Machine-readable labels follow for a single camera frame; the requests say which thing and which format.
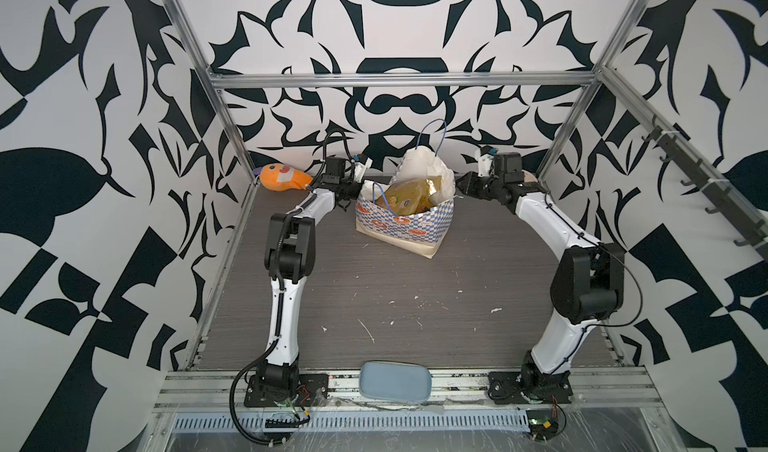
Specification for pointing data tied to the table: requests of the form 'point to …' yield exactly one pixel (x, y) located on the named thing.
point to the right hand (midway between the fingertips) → (460, 178)
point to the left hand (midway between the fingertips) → (385, 183)
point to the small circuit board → (541, 425)
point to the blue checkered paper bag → (422, 233)
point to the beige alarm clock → (529, 177)
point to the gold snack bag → (409, 196)
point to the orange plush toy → (275, 177)
